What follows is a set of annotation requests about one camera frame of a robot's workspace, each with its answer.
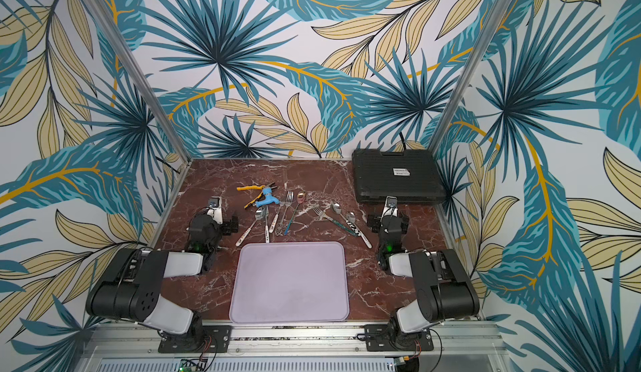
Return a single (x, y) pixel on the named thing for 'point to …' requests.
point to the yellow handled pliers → (255, 187)
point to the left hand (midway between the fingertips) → (223, 212)
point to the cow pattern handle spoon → (337, 208)
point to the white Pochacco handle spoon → (350, 221)
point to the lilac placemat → (290, 282)
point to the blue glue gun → (267, 192)
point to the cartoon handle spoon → (259, 213)
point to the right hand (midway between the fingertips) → (390, 209)
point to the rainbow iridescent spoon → (301, 197)
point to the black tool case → (413, 176)
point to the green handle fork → (322, 214)
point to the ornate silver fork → (289, 201)
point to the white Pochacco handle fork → (267, 230)
